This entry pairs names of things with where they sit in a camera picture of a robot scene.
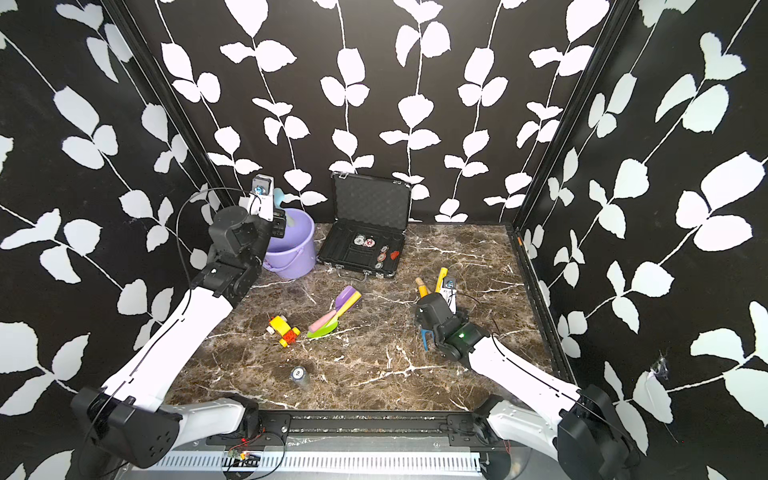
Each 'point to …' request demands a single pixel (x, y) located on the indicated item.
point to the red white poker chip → (370, 242)
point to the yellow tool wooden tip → (422, 288)
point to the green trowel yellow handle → (329, 328)
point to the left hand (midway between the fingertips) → (266, 191)
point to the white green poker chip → (359, 240)
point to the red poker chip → (381, 257)
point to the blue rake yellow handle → (424, 333)
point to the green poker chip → (379, 265)
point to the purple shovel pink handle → (344, 295)
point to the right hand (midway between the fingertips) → (433, 301)
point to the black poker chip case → (372, 217)
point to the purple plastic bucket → (294, 255)
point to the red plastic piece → (394, 254)
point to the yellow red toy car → (287, 333)
